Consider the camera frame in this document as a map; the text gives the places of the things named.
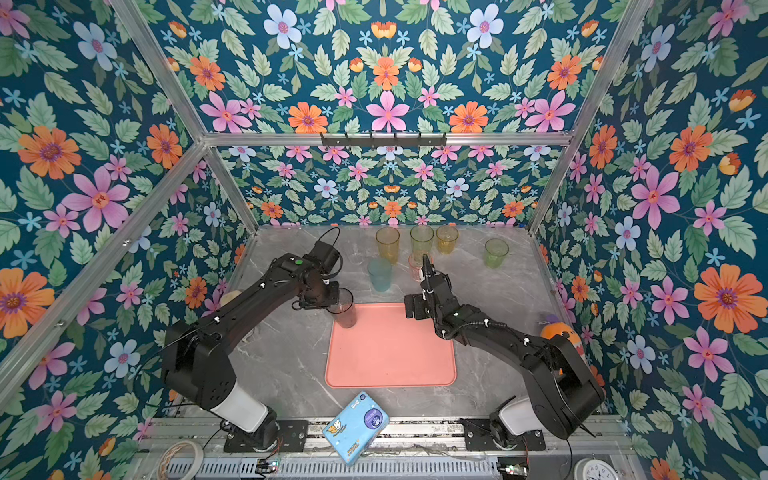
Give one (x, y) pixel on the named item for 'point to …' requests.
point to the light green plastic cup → (495, 251)
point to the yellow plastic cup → (388, 240)
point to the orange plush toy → (558, 328)
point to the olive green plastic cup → (421, 238)
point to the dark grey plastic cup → (345, 312)
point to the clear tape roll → (198, 462)
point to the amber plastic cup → (447, 235)
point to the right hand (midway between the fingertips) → (418, 295)
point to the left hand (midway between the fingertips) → (337, 296)
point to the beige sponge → (229, 296)
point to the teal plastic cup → (381, 271)
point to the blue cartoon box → (355, 428)
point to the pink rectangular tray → (386, 350)
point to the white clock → (595, 469)
